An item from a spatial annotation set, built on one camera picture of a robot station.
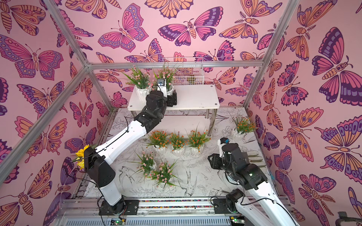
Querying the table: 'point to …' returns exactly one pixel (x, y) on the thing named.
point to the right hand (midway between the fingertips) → (210, 156)
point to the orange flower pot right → (195, 142)
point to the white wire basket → (188, 70)
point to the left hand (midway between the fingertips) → (169, 89)
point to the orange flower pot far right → (243, 125)
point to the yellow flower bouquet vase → (80, 157)
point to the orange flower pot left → (159, 139)
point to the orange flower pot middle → (177, 142)
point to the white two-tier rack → (200, 97)
